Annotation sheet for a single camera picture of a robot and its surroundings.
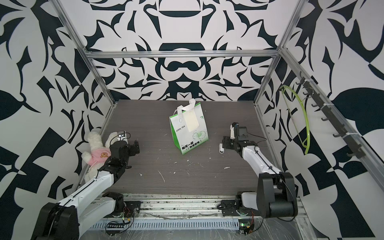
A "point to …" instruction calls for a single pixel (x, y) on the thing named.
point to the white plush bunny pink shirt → (99, 153)
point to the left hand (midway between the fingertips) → (125, 140)
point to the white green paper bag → (185, 141)
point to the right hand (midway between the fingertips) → (228, 138)
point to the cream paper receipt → (191, 119)
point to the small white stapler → (221, 150)
